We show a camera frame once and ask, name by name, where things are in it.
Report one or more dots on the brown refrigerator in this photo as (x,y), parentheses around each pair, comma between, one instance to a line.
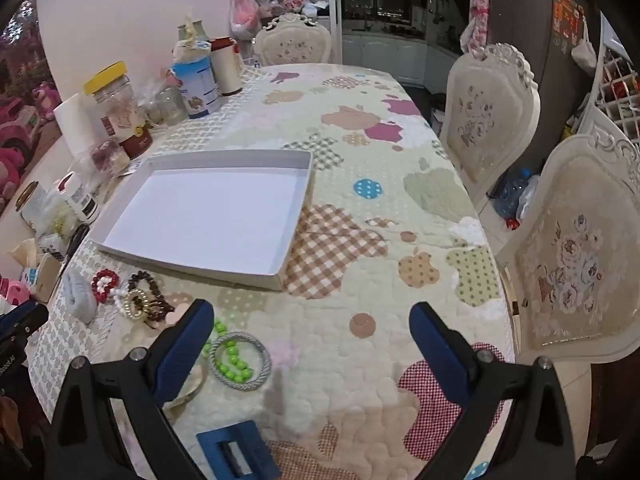
(530,20)

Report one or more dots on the cream fluffy scrunchie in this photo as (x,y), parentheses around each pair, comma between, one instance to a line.
(192,387)

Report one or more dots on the clear bag of red dates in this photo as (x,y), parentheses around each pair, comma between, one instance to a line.
(105,157)

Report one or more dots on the gold lid white tin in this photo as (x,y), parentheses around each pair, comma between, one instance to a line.
(32,210)

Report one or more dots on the pink plastic bag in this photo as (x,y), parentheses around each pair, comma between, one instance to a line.
(243,12)

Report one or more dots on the yellow and black scissors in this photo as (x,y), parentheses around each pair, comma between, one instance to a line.
(76,242)

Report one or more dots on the small clear glass jar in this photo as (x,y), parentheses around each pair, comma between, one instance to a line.
(167,107)

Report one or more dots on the blue hair claw clip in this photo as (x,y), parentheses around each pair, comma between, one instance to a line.
(250,452)

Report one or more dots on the blue and white tin can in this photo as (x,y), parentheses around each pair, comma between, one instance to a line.
(200,87)

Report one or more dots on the blue water jug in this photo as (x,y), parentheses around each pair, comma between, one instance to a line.
(515,190)

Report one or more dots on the printed tissue box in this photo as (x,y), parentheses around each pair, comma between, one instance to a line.
(37,272)

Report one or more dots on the white bottle with red cap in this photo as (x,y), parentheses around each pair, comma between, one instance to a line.
(80,200)

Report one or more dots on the cream tin with red lid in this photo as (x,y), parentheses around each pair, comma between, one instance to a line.
(227,67)

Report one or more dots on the grey and white hair band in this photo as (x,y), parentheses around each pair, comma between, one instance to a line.
(80,297)

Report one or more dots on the cream floral upholstered chair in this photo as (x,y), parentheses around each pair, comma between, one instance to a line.
(292,42)
(480,115)
(575,260)

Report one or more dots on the pink floral apron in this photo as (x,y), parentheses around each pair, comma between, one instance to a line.
(477,15)

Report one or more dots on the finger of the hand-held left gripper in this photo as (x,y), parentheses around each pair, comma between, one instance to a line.
(22,317)

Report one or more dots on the white paper towel roll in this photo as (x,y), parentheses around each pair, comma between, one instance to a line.
(75,125)

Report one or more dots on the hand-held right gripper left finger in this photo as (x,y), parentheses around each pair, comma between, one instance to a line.
(182,347)

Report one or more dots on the clear bag of yellow beads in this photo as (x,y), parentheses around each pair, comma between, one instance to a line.
(60,220)

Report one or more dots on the pink plastic toy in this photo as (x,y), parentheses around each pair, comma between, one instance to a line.
(12,290)

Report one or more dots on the white lattice rack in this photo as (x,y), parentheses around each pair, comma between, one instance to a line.
(620,90)

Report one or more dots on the yellow lid plastic jar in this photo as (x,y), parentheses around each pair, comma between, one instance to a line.
(120,110)

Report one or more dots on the pale green bottle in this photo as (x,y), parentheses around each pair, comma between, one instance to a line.
(197,30)

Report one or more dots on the white hanging bag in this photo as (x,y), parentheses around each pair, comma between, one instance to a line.
(584,52)

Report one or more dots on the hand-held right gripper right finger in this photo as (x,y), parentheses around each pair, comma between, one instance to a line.
(440,352)

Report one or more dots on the white kitchen cabinets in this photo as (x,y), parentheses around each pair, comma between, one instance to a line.
(385,52)

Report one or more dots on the white shallow cardboard tray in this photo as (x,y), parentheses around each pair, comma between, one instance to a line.
(210,210)

